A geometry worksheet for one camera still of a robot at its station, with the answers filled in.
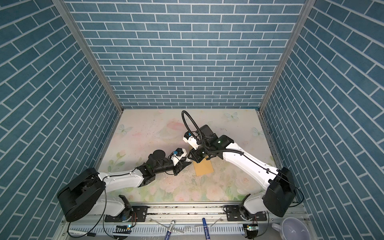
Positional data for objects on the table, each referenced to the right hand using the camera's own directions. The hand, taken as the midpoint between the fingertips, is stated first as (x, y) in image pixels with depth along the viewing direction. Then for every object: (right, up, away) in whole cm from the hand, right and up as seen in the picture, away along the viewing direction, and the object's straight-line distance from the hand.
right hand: (188, 154), depth 77 cm
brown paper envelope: (+9, -11, +14) cm, 20 cm away
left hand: (0, -4, +3) cm, 5 cm away
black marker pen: (-50, -34, -8) cm, 62 cm away
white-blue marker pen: (-9, -34, -9) cm, 37 cm away
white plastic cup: (+50, -34, -7) cm, 60 cm away
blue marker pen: (+9, -34, -7) cm, 36 cm away
